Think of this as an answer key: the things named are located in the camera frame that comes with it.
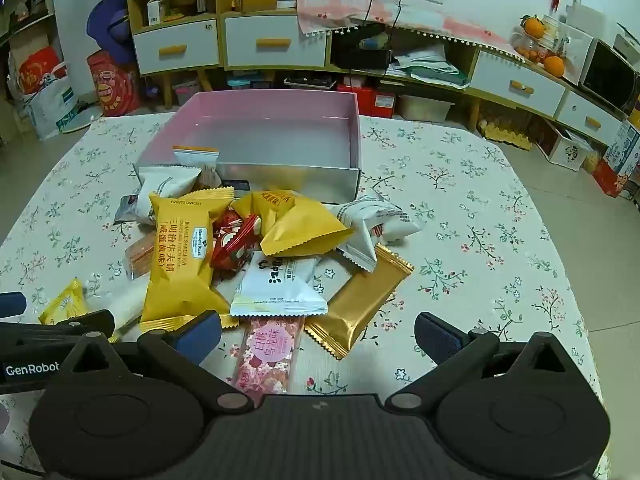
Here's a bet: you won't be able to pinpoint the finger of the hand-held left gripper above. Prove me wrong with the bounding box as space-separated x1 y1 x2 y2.
0 310 116 348
0 291 27 320

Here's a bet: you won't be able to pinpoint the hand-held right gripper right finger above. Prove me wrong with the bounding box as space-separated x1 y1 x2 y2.
385 311 588 413

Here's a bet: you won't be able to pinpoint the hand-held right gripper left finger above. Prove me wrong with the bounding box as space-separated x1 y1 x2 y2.
50 310 253 415

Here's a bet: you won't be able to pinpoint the small yellow snack packet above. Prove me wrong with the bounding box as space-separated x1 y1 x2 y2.
39 279 90 326

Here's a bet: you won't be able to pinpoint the pink nut bar packet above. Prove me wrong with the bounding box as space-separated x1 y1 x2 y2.
231 314 306 403

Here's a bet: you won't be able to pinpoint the long white snack packet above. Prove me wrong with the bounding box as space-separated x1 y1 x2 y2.
82 277 149 343

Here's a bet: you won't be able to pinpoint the yellow waffle snack packet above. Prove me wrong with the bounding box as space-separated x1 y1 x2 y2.
140 186 237 333

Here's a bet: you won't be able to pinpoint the gold foil snack packet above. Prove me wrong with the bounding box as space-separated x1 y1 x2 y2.
304 243 416 360

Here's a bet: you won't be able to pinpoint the white packet black print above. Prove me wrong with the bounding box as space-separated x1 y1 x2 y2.
230 251 329 317

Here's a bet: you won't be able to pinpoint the red candy packet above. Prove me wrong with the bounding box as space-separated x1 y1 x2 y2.
210 208 262 273

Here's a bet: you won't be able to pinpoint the orange snack packet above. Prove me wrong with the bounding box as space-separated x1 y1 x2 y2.
124 232 158 281

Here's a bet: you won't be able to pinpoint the white crinkled snack packet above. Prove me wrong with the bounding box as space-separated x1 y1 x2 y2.
334 227 379 274

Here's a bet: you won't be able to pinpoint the white packet red print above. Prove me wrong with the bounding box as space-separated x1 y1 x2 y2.
332 192 422 247

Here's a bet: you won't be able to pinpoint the silver grey chocolate packet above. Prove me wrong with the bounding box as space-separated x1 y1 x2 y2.
114 195 145 226

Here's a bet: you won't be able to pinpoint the mustard yellow snack packet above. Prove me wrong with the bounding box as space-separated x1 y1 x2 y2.
232 189 354 257

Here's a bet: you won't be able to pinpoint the brown snack packet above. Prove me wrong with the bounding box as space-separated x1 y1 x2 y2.
199 166 224 191

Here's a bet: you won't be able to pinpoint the white pillow snack packet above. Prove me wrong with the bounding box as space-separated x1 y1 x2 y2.
137 165 202 226

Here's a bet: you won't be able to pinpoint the white packet orange stripe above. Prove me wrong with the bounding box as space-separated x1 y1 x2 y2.
172 146 221 188

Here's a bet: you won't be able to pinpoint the pink cardboard box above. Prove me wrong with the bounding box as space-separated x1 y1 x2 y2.
134 91 362 206

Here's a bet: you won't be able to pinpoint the floral tablecloth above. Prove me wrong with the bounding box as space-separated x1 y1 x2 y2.
0 112 613 480

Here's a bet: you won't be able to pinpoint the white plastic sack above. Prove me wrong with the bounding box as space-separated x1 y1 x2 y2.
22 82 83 142

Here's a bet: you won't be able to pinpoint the yellow egg carton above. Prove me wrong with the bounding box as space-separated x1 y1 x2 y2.
477 119 533 152

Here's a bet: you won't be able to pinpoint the white printed carton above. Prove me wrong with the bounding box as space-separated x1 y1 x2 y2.
537 120 594 171

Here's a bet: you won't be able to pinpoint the clear storage bin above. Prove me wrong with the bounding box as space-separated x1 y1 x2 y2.
397 94 455 122

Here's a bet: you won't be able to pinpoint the red printed carton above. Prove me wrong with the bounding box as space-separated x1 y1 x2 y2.
592 160 632 199

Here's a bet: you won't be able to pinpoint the red gift bag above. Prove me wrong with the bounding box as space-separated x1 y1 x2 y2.
17 46 68 98

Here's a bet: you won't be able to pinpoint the red printed barrel bag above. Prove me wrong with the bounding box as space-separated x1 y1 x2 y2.
87 50 142 117

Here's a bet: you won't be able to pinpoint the clear bin pink contents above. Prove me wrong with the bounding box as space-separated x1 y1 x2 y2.
172 80 203 109

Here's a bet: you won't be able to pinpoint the red cardboard box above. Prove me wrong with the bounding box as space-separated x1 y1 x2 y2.
337 82 401 117

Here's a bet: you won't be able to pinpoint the teal storage bin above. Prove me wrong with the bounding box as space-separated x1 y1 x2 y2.
226 72 275 92

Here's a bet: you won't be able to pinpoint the tall printed carton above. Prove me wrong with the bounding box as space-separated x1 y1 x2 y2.
602 119 640 187

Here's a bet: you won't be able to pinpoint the long wooden tv cabinet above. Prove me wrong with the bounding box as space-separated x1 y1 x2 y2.
327 25 631 133

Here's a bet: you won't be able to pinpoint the pile of papers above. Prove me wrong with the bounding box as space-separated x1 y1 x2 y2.
390 42 472 87

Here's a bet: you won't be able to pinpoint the dark shelving unit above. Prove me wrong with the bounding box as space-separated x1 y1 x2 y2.
0 0 56 51

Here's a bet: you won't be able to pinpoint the low wooden drawer cabinet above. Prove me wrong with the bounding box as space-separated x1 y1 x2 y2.
220 10 332 72

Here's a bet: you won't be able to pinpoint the black device in cabinet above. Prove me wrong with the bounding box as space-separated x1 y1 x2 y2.
331 25 393 71

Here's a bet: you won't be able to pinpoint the purple plush cushion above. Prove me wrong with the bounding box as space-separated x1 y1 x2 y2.
86 0 133 66

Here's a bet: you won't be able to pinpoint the clear tub of small oranges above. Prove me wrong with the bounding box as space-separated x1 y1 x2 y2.
511 32 550 64

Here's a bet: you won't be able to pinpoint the tall wooden shelf cabinet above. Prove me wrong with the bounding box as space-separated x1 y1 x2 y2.
122 0 224 111

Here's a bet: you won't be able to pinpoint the black microwave oven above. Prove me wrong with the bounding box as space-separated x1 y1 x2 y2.
580 39 640 117

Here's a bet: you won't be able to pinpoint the pink checked cloth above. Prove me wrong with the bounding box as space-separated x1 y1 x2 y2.
297 0 526 63

